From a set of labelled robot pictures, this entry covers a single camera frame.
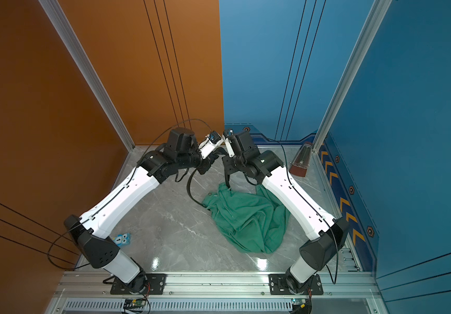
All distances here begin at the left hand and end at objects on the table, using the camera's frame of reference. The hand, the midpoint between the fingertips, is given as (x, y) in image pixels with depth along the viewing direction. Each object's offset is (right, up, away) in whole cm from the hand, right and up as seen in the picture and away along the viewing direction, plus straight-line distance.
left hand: (216, 151), depth 73 cm
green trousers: (+16, -28, +6) cm, 33 cm away
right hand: (+5, -2, +3) cm, 6 cm away
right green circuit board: (+31, -56, 0) cm, 65 cm away
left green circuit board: (-30, -56, -1) cm, 64 cm away
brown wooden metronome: (+42, -3, +27) cm, 49 cm away
